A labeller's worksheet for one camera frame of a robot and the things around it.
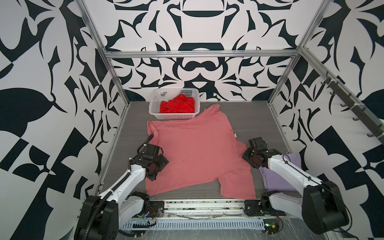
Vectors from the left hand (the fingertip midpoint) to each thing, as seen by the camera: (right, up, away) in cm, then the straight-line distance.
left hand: (163, 163), depth 86 cm
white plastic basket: (-3, +44, +31) cm, 54 cm away
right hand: (+47, +4, +2) cm, 48 cm away
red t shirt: (+9, +36, +25) cm, 45 cm away
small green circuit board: (+54, -25, -15) cm, 61 cm away
